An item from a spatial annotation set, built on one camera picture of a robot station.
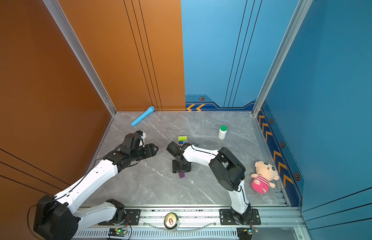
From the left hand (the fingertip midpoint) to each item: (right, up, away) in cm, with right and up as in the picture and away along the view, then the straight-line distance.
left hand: (155, 148), depth 82 cm
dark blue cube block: (+13, +1, +14) cm, 19 cm away
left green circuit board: (-16, -39, -11) cm, 43 cm away
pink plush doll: (+61, -14, -2) cm, 62 cm away
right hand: (+11, -15, +6) cm, 20 cm away
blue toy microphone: (-14, +25, +37) cm, 46 cm away
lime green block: (+14, +4, +15) cm, 21 cm away
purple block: (+14, -17, +4) cm, 22 cm away
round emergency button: (+11, -28, -19) cm, 36 cm away
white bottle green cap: (+41, +8, +16) cm, 44 cm away
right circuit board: (+48, -37, -13) cm, 62 cm away
